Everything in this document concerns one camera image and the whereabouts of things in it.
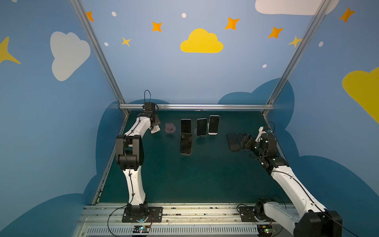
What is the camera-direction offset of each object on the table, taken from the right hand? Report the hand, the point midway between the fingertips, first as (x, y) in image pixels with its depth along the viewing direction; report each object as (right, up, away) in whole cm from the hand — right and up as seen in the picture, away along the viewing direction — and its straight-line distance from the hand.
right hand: (248, 136), depth 83 cm
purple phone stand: (-48, +4, +22) cm, 53 cm away
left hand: (-58, +9, +19) cm, 62 cm away
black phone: (-36, +6, +17) cm, 40 cm away
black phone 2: (-25, +7, +17) cm, 31 cm away
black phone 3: (-5, -1, -8) cm, 9 cm away
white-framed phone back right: (-17, +7, +20) cm, 27 cm away
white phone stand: (-57, +4, +19) cm, 61 cm away
